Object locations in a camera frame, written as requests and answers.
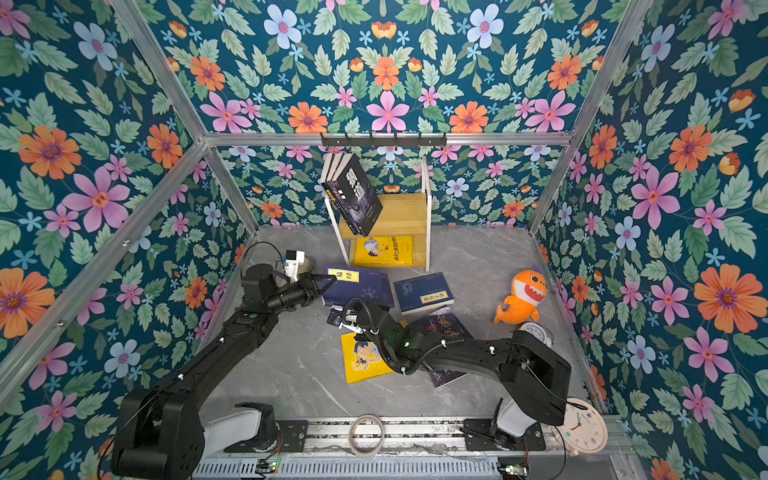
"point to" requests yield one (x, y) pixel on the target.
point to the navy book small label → (423, 293)
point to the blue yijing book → (351, 283)
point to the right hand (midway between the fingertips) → (361, 298)
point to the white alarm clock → (539, 331)
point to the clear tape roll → (352, 443)
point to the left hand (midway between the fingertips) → (337, 274)
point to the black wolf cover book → (377, 204)
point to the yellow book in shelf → (384, 250)
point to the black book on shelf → (349, 187)
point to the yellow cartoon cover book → (362, 359)
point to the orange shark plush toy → (529, 289)
